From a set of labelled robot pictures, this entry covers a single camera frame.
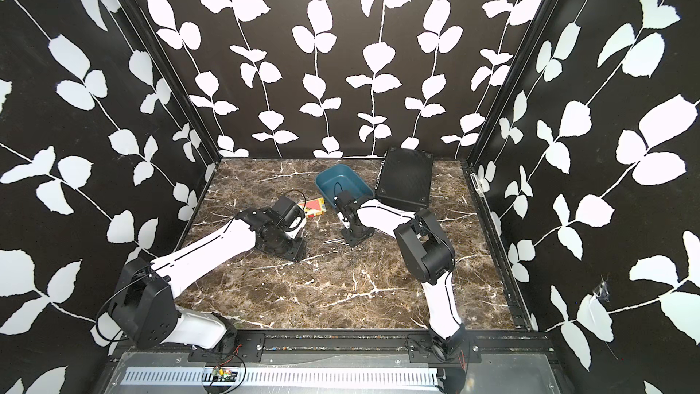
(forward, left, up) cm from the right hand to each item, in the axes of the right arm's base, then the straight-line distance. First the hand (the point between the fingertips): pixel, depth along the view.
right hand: (355, 234), depth 97 cm
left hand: (-11, +17, +9) cm, 22 cm away
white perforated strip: (-42, +19, 0) cm, 46 cm away
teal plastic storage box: (+27, +7, 0) cm, 28 cm away
